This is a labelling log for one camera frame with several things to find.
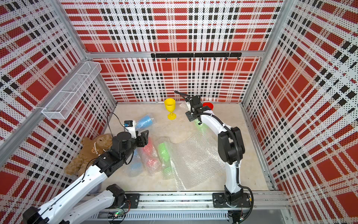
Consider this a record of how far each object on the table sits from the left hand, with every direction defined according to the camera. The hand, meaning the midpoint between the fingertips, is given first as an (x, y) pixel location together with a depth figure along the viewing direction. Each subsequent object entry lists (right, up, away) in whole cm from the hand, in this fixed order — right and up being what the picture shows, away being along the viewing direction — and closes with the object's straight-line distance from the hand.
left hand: (145, 131), depth 77 cm
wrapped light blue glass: (-6, -21, +1) cm, 22 cm away
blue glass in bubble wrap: (-7, +4, +23) cm, 24 cm away
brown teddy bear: (-37, -12, +8) cm, 40 cm away
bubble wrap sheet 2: (+9, -7, +15) cm, 19 cm away
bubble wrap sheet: (+30, -20, +11) cm, 37 cm away
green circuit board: (-12, -41, -7) cm, 44 cm away
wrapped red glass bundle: (+2, -16, +5) cm, 17 cm away
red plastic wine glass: (+39, +17, +22) cm, 48 cm away
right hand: (+29, +12, +19) cm, 37 cm away
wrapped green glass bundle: (+12, -22, +1) cm, 25 cm away
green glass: (+34, 0, +15) cm, 37 cm away
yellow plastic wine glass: (+11, +18, +25) cm, 33 cm away
